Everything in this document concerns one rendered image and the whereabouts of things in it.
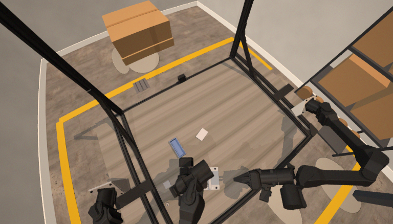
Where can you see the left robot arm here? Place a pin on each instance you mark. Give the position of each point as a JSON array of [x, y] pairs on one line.
[[370, 159]]

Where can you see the blue rectangular tray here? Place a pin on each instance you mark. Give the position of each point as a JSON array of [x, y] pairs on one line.
[[177, 147]]

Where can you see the pale peach flat bar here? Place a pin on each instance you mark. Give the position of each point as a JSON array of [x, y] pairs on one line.
[[201, 134]]

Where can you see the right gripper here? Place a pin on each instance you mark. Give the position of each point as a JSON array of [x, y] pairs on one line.
[[185, 165]]

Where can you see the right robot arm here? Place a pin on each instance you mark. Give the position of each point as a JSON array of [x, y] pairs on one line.
[[190, 186]]

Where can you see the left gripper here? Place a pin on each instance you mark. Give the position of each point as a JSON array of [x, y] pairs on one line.
[[256, 177]]

